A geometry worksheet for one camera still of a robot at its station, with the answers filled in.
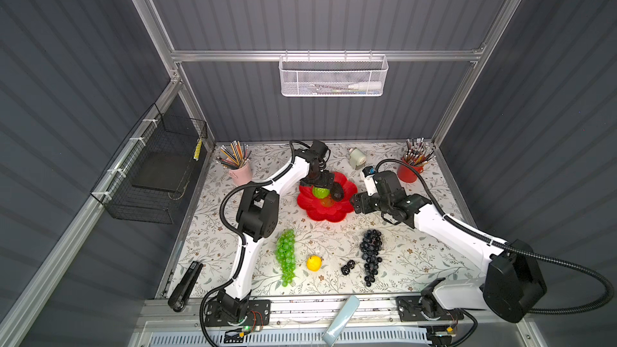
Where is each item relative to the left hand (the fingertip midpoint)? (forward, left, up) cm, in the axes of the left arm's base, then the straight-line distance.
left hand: (323, 183), depth 98 cm
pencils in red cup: (+4, -38, +12) cm, 40 cm away
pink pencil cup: (+6, +34, +1) cm, 35 cm away
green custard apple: (-4, +1, -1) cm, 4 cm away
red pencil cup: (+4, -37, -1) cm, 37 cm away
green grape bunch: (-28, +15, -2) cm, 32 cm away
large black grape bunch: (-27, -14, -2) cm, 31 cm away
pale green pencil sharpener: (+13, -17, 0) cm, 21 cm away
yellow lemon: (-31, +5, -3) cm, 31 cm away
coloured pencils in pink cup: (+13, +37, +4) cm, 39 cm away
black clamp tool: (-36, +49, -6) cm, 60 cm away
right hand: (-13, -13, +7) cm, 19 cm away
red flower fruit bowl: (-9, +3, -6) cm, 11 cm away
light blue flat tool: (-48, -1, -3) cm, 48 cm away
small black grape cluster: (-33, -5, -5) cm, 34 cm away
